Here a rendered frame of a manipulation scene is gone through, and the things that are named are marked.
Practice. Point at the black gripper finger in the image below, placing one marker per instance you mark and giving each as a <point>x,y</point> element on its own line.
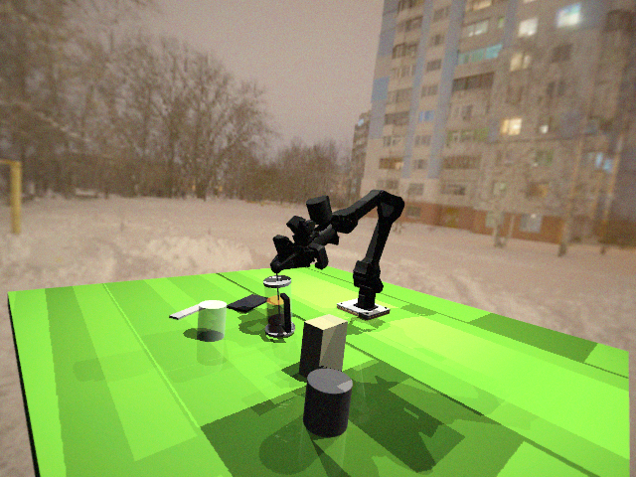
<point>298,259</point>
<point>283,254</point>

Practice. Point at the black cylinder with white top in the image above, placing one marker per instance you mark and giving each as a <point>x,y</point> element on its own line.
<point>327,402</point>

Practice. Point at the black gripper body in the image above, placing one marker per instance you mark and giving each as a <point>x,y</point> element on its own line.
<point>314,249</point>

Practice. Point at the glass french press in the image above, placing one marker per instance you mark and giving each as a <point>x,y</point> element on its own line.
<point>278,304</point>

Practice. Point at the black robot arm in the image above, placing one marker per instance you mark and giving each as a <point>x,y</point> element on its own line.
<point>367,272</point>

